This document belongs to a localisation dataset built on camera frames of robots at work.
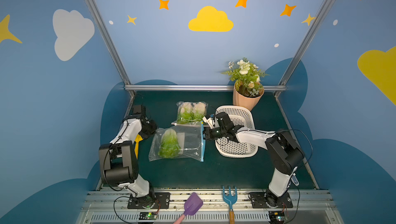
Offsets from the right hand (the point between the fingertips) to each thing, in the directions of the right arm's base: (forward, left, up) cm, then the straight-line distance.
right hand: (200, 135), depth 87 cm
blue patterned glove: (-18, -52, -10) cm, 56 cm away
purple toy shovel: (-34, +2, -9) cm, 35 cm away
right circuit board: (-35, -38, -10) cm, 53 cm away
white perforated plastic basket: (+23, -26, -9) cm, 36 cm away
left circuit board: (-39, +22, -10) cm, 46 cm away
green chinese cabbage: (-9, +16, 0) cm, 18 cm away
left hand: (+3, +25, -1) cm, 25 cm away
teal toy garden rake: (-30, -17, -8) cm, 35 cm away
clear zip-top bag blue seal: (0, +13, -9) cm, 16 cm away
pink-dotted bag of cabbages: (+18, +7, -1) cm, 19 cm away
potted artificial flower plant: (+34, -31, +6) cm, 46 cm away
